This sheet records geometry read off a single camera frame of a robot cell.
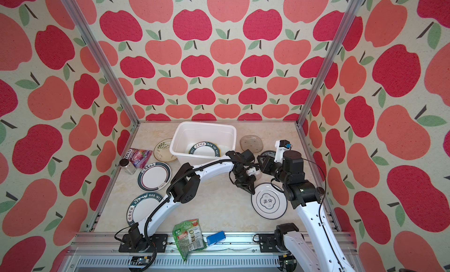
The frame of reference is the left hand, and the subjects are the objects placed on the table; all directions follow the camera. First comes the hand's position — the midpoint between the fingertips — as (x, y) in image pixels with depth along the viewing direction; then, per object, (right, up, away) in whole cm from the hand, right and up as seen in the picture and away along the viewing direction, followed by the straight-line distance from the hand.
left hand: (255, 198), depth 85 cm
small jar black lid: (-66, +15, +5) cm, 68 cm away
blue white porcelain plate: (+12, +21, +18) cm, 30 cm away
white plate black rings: (+6, -3, +1) cm, 7 cm away
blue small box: (-19, -13, -11) cm, 26 cm away
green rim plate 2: (-56, -4, -1) cm, 56 cm away
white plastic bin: (-36, +27, +23) cm, 50 cm away
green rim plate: (-28, +23, +19) cm, 41 cm away
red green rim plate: (-54, +8, +8) cm, 55 cm away
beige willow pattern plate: (-54, +21, +20) cm, 61 cm away
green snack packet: (-31, -13, -10) cm, 35 cm away
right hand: (+1, +20, -12) cm, 23 cm away
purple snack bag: (-65, +18, +14) cm, 69 cm away
